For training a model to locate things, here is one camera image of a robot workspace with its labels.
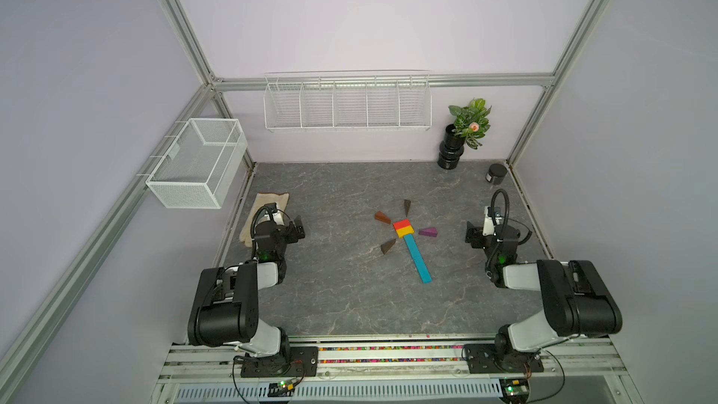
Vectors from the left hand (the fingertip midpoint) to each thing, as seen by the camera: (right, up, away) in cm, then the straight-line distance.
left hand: (287, 219), depth 93 cm
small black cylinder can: (+79, +16, +19) cm, 83 cm away
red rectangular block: (+39, -3, +7) cm, 40 cm away
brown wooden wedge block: (+42, +4, +12) cm, 44 cm away
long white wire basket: (+36, +43, +10) cm, 57 cm away
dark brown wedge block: (+33, -10, +2) cm, 35 cm away
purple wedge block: (+50, -5, +6) cm, 50 cm away
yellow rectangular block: (+40, -5, +6) cm, 41 cm away
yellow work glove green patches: (-8, +6, +15) cm, 18 cm away
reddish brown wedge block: (+32, 0, +9) cm, 33 cm away
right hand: (+66, -1, +2) cm, 66 cm away
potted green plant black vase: (+63, +32, +3) cm, 71 cm away
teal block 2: (+44, -15, -3) cm, 47 cm away
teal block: (+42, -9, +2) cm, 43 cm away
